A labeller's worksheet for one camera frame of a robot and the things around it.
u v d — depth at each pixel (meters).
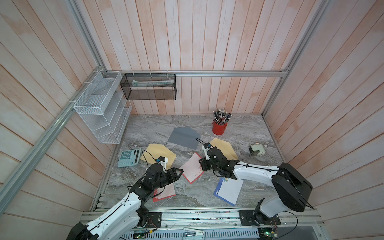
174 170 0.73
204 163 0.78
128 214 0.51
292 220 0.69
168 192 0.80
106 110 0.80
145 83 0.88
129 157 0.94
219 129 1.10
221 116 0.95
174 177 0.71
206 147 0.79
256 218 0.66
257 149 0.95
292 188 0.45
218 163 0.67
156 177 0.64
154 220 0.73
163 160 0.76
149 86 1.04
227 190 0.84
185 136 1.08
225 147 1.00
